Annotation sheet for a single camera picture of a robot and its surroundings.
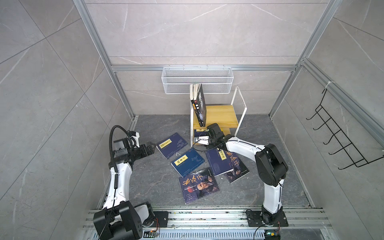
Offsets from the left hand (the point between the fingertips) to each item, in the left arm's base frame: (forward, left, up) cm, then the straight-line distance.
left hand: (147, 144), depth 82 cm
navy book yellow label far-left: (+9, -11, -17) cm, 22 cm away
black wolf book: (+13, -30, +15) cm, 36 cm away
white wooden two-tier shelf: (+18, -46, +3) cm, 49 cm away
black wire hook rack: (-15, -94, +16) cm, 96 cm away
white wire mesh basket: (+42, -43, +13) cm, 62 cm away
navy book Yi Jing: (+14, -29, -11) cm, 35 cm away
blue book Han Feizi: (-4, -23, -17) cm, 28 cm away
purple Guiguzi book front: (-19, -28, -16) cm, 37 cm away
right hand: (+11, -35, -8) cm, 38 cm away
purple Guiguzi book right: (-9, -54, -15) cm, 57 cm away
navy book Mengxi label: (-5, -42, -15) cm, 45 cm away
